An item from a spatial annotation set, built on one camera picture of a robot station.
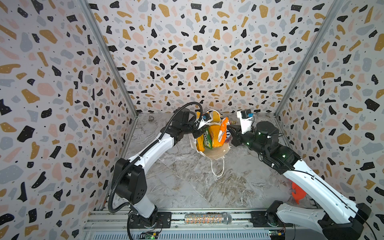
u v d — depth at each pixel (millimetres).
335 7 718
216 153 858
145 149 499
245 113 540
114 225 734
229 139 664
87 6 697
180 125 641
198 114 684
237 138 577
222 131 664
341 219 386
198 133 730
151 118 1170
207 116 675
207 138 907
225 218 712
